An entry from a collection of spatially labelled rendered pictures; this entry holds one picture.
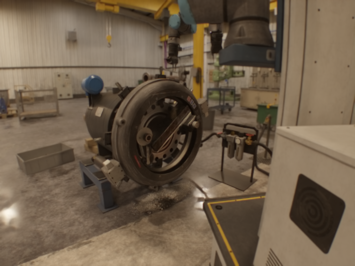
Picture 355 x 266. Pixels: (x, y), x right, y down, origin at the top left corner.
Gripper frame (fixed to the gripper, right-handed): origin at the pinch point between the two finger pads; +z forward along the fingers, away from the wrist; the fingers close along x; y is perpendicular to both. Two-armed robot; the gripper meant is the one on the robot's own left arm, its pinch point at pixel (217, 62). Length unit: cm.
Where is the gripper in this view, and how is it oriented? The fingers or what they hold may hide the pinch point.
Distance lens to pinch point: 133.4
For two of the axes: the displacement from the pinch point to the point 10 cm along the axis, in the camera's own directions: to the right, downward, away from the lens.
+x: -9.9, 1.0, 0.7
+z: 1.2, 7.8, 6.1
